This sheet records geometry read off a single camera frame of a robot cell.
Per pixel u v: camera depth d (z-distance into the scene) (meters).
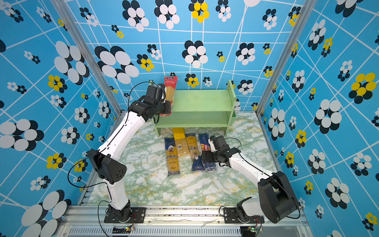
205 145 0.96
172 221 0.72
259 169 0.48
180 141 0.99
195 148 0.96
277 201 0.41
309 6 0.67
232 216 0.72
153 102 0.60
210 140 0.81
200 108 0.85
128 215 0.70
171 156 0.91
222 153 0.65
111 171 0.51
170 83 0.86
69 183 0.43
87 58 0.87
